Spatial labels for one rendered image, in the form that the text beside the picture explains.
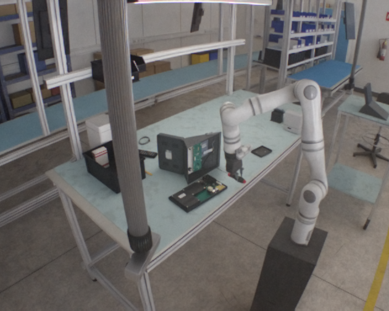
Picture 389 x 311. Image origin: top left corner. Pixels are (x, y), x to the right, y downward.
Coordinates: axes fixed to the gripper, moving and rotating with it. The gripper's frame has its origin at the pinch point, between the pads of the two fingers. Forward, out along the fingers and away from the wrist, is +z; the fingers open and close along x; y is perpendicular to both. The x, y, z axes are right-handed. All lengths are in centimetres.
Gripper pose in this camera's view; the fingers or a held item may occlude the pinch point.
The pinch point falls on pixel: (239, 180)
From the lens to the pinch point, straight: 130.5
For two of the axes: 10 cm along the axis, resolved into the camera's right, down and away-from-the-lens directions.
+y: -7.2, -3.5, 6.0
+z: 1.5, 7.6, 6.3
